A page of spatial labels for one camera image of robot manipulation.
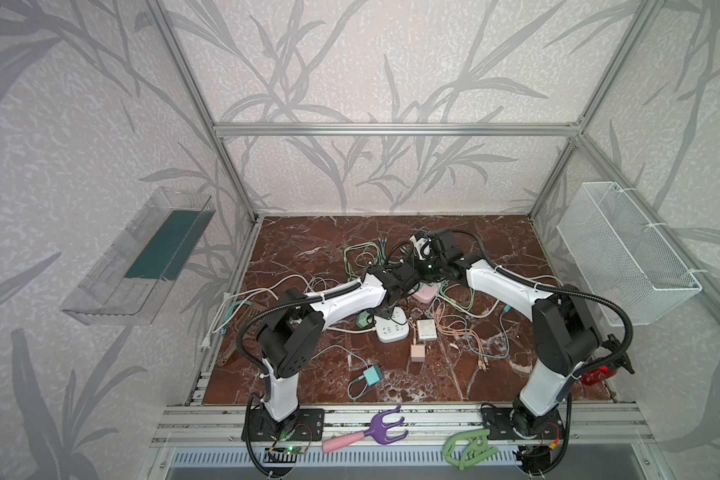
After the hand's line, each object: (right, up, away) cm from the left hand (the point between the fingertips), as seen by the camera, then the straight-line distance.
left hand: (378, 299), depth 89 cm
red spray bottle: (+58, -18, -12) cm, 61 cm away
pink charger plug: (+11, -14, -6) cm, 19 cm away
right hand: (+7, +11, 0) cm, 13 cm away
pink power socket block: (+15, +1, +6) cm, 17 cm away
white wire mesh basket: (+54, +11, -27) cm, 61 cm away
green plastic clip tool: (+21, -32, -18) cm, 43 cm away
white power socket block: (+4, -8, -2) cm, 10 cm away
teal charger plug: (-2, -19, -9) cm, 21 cm away
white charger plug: (+14, -8, -3) cm, 17 cm away
